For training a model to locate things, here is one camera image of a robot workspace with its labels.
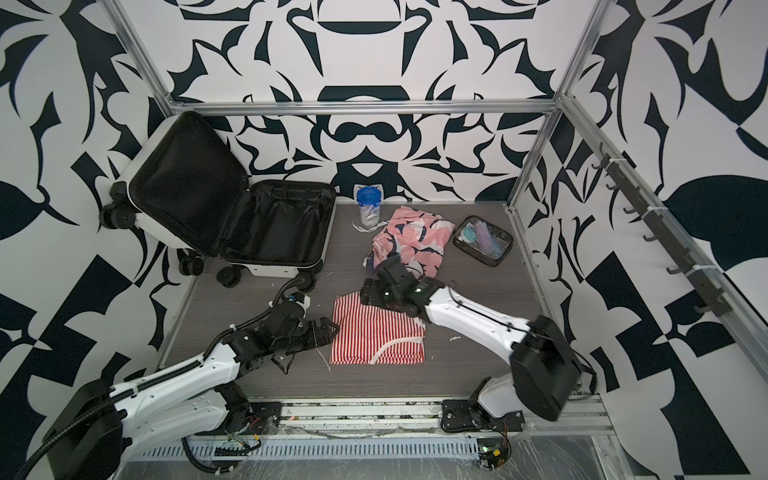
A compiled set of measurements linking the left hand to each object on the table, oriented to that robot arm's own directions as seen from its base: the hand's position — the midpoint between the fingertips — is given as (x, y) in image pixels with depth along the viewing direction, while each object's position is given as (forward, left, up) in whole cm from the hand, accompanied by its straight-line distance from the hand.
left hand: (331, 326), depth 82 cm
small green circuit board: (-28, -39, -8) cm, 49 cm away
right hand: (+7, -11, +5) cm, 14 cm away
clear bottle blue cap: (+43, -11, +5) cm, 45 cm away
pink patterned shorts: (+35, -27, -5) cm, 44 cm away
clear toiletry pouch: (+32, -50, -6) cm, 60 cm away
